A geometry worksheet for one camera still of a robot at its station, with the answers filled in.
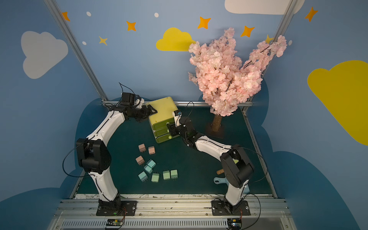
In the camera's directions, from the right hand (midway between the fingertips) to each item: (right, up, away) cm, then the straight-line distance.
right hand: (172, 122), depth 88 cm
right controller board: (+34, -53, -15) cm, 65 cm away
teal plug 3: (-17, -33, -4) cm, 37 cm away
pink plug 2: (-15, -19, +8) cm, 25 cm away
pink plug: (-21, -18, +8) cm, 29 cm away
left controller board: (-28, -51, -16) cm, 60 cm away
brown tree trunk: (+31, 0, +12) cm, 33 cm away
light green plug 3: (+2, -31, -3) cm, 31 cm away
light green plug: (-10, -33, -4) cm, 35 cm away
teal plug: (-13, -26, +1) cm, 29 cm away
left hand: (-13, +6, +3) cm, 14 cm away
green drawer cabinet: (-5, +10, +4) cm, 11 cm away
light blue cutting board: (+31, -34, -5) cm, 46 cm away
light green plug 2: (-3, -32, -3) cm, 32 cm away
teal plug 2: (-14, -28, -3) cm, 32 cm away
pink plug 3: (-21, -24, +3) cm, 32 cm away
